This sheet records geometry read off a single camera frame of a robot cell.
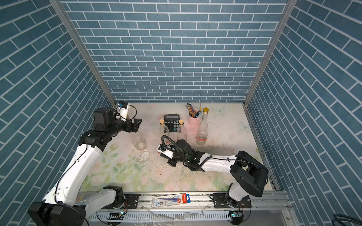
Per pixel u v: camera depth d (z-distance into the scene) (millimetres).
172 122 1052
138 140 924
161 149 667
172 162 707
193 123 1021
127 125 654
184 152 610
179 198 739
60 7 706
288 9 719
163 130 1025
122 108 628
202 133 903
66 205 372
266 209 749
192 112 990
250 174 442
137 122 669
